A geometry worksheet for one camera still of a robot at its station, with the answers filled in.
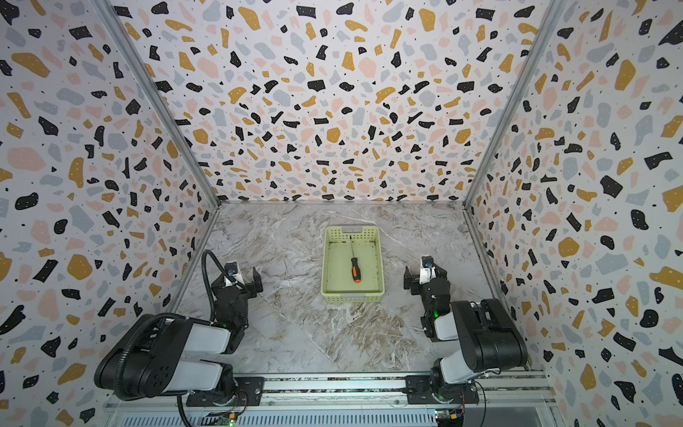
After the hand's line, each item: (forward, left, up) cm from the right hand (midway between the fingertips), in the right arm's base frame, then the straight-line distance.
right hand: (420, 261), depth 91 cm
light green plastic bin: (+14, +29, -9) cm, 33 cm away
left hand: (-5, +61, +2) cm, 61 cm away
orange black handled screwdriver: (+2, +23, -8) cm, 24 cm away
